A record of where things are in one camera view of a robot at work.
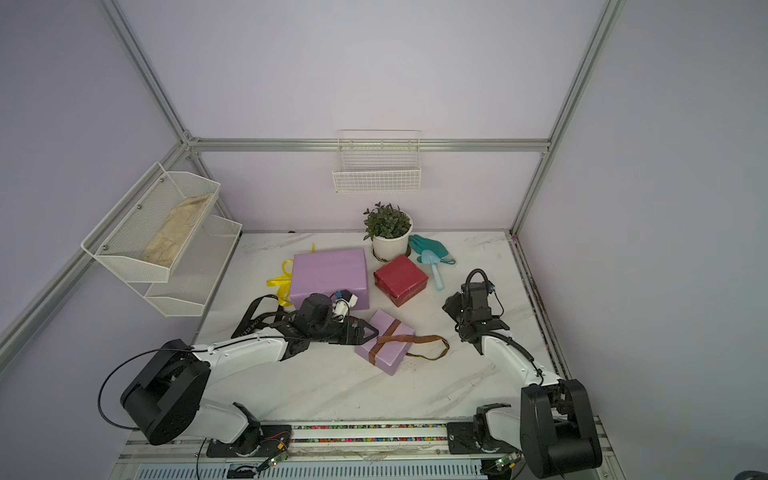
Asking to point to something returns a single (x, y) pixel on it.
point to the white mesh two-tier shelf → (189, 284)
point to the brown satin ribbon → (405, 339)
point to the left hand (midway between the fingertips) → (367, 336)
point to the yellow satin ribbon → (284, 283)
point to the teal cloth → (420, 244)
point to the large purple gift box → (328, 272)
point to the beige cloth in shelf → (165, 243)
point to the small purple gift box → (393, 355)
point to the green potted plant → (385, 222)
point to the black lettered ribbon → (247, 324)
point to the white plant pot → (388, 249)
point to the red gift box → (400, 279)
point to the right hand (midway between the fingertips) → (452, 306)
